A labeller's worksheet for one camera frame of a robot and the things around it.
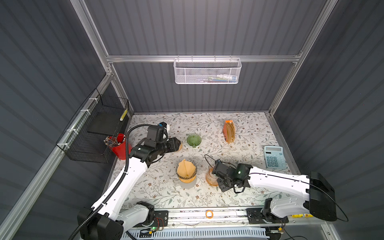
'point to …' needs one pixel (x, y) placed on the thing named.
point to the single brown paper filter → (185, 168)
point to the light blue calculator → (274, 157)
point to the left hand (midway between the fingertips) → (177, 142)
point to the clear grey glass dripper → (191, 176)
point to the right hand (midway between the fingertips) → (222, 185)
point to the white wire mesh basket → (207, 71)
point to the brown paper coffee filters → (229, 131)
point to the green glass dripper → (194, 140)
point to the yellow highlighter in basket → (123, 115)
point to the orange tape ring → (209, 214)
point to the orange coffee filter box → (229, 125)
